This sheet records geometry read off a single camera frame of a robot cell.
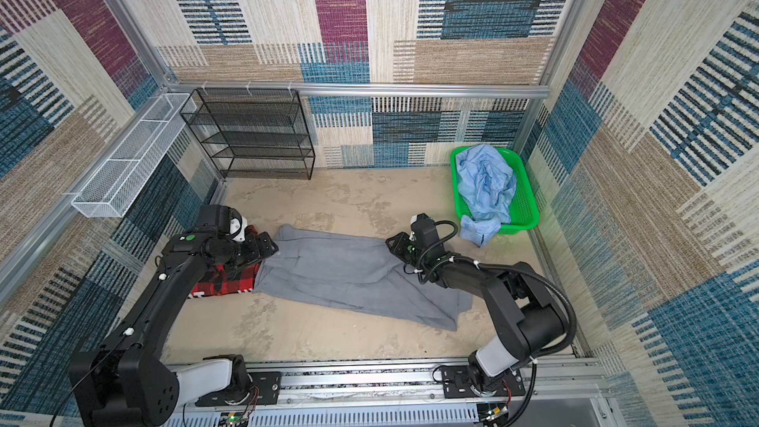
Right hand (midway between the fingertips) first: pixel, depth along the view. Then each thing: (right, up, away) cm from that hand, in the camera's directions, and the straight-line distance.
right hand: (388, 245), depth 91 cm
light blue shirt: (+35, +18, +14) cm, 42 cm away
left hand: (-34, +1, -10) cm, 35 cm away
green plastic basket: (+46, +10, +10) cm, 48 cm away
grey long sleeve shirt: (-9, -7, -1) cm, 11 cm away
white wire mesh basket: (-66, +16, -21) cm, 71 cm away
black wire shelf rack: (-49, +39, +17) cm, 65 cm away
